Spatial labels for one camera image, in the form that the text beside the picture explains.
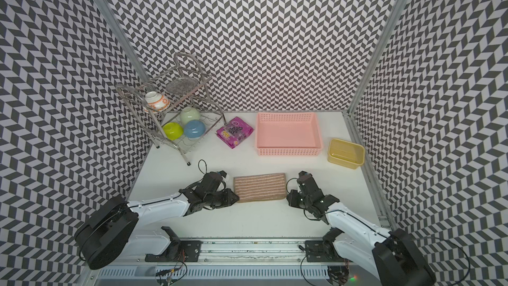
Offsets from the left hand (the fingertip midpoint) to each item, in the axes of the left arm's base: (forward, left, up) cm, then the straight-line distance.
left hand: (236, 200), depth 85 cm
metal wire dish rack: (+31, +25, +28) cm, 49 cm away
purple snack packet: (+34, +3, +5) cm, 35 cm away
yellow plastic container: (+23, -54, +1) cm, 59 cm away
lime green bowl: (+32, +34, +9) cm, 48 cm away
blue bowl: (+32, +22, +11) cm, 41 cm away
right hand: (0, -23, 0) cm, 23 cm away
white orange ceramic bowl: (+28, +31, +32) cm, 53 cm away
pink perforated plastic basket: (+36, -26, +1) cm, 44 cm away
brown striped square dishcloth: (+5, -11, +2) cm, 12 cm away
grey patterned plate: (+56, +33, +19) cm, 68 cm away
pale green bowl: (+44, +29, +9) cm, 54 cm away
